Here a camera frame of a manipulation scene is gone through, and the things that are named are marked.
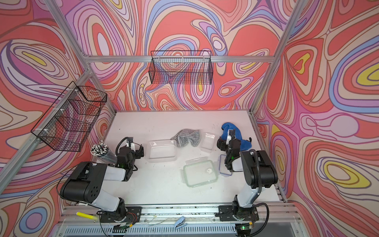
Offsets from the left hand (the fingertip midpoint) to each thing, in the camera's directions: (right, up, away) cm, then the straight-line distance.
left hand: (135, 145), depth 93 cm
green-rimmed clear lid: (+40, -16, -5) cm, 43 cm away
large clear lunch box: (+16, -5, +5) cm, 17 cm away
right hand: (+60, +3, +4) cm, 60 cm away
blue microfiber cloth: (+71, 0, +1) cm, 71 cm away
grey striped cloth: (+30, +4, +6) cm, 30 cm away
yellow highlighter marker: (-18, -33, -20) cm, 42 cm away
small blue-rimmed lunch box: (+55, -14, -4) cm, 57 cm away
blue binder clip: (+30, -35, -21) cm, 51 cm away
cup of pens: (-12, -1, -16) cm, 20 cm away
